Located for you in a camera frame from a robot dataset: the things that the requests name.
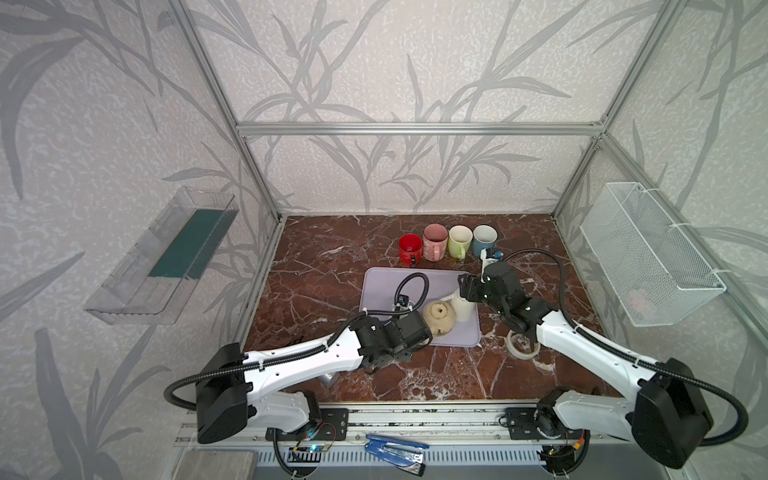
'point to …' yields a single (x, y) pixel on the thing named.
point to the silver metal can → (328, 379)
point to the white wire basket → (653, 266)
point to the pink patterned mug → (434, 244)
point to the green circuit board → (307, 454)
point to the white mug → (463, 308)
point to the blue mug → (484, 236)
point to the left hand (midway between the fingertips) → (407, 335)
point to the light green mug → (459, 241)
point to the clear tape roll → (519, 354)
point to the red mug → (410, 245)
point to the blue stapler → (405, 456)
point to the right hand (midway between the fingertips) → (467, 269)
